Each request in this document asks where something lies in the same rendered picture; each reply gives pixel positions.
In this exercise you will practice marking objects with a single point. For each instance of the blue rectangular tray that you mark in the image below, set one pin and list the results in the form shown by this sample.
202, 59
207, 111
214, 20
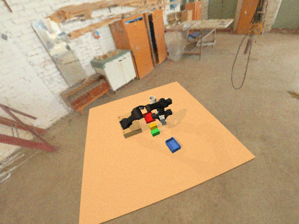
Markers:
172, 144

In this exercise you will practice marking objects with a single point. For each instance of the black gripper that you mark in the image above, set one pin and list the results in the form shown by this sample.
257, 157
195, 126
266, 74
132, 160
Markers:
161, 112

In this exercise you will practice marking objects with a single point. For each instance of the beige open cylinder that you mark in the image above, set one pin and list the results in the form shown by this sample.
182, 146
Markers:
152, 99

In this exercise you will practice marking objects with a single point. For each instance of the green block with grey pin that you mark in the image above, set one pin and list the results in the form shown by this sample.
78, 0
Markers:
155, 132

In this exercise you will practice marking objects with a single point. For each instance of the red tray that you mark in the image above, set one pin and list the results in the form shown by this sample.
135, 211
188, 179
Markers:
148, 117

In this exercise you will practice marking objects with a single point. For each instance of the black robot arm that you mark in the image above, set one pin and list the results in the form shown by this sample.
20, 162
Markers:
136, 113

